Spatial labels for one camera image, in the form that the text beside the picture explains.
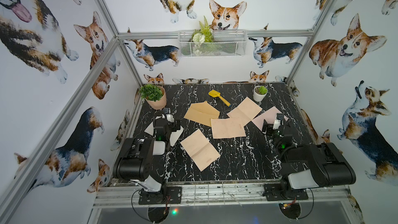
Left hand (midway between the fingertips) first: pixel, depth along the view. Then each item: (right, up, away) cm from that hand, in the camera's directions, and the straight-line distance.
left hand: (171, 114), depth 94 cm
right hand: (+60, -2, -4) cm, 60 cm away
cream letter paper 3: (+18, -20, -6) cm, 27 cm away
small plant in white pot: (+57, +14, +9) cm, 59 cm away
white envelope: (+2, -13, -1) cm, 13 cm away
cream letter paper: (+49, +2, +11) cm, 50 cm away
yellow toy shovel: (+28, +13, +19) cm, 36 cm away
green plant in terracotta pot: (-10, +11, +1) cm, 15 cm away
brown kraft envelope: (+18, 0, +10) cm, 21 cm away
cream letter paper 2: (+34, -9, +3) cm, 35 cm away
